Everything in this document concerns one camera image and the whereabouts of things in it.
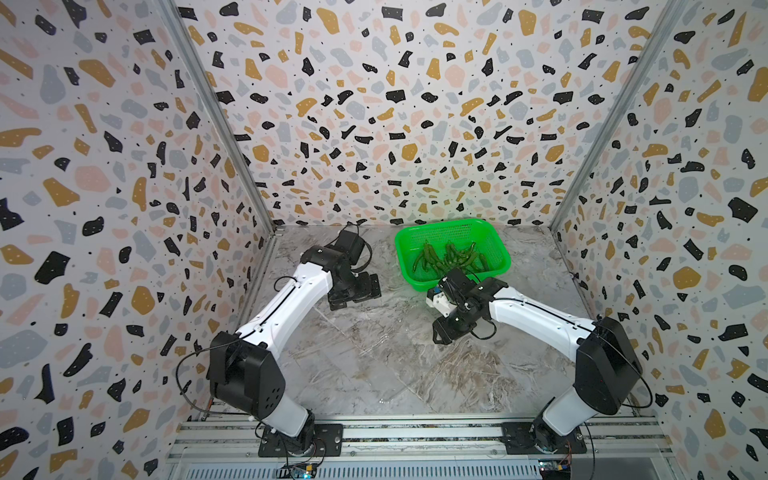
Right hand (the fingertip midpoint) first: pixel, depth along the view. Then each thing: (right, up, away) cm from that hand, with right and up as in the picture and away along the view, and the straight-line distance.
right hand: (441, 335), depth 83 cm
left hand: (-19, +11, -2) cm, 22 cm away
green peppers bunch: (+8, +21, +26) cm, 34 cm away
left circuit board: (-36, -28, -13) cm, 47 cm away
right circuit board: (+26, -29, -12) cm, 40 cm away
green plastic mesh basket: (-8, +27, +32) cm, 43 cm away
